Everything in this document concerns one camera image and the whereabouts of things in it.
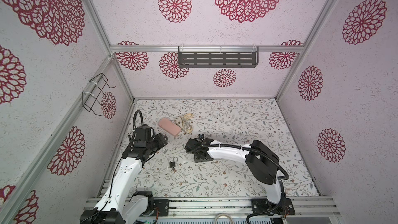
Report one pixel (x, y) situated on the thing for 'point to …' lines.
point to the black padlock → (172, 164)
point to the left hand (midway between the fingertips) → (164, 142)
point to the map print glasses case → (186, 123)
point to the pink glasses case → (169, 126)
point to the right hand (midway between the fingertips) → (199, 155)
